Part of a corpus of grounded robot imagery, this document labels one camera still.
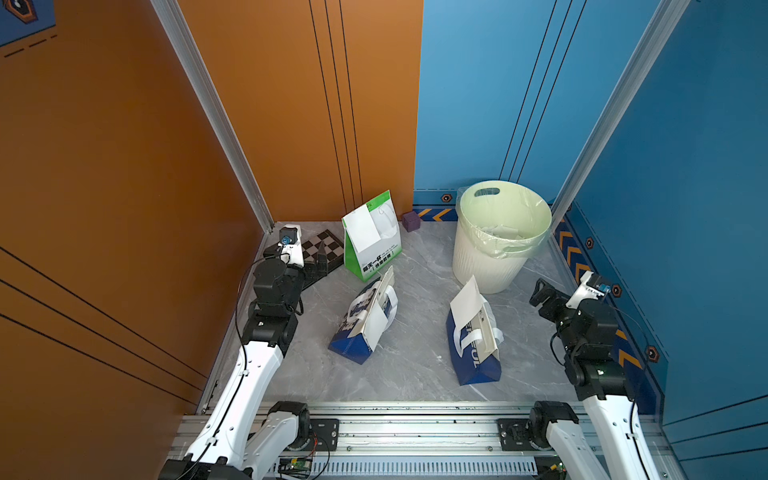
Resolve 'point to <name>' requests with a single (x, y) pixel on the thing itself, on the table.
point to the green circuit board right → (550, 467)
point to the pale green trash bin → (500, 225)
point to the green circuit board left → (297, 463)
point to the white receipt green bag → (362, 228)
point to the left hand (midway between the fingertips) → (304, 238)
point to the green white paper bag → (381, 252)
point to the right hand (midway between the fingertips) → (552, 286)
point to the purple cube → (411, 221)
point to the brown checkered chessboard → (334, 252)
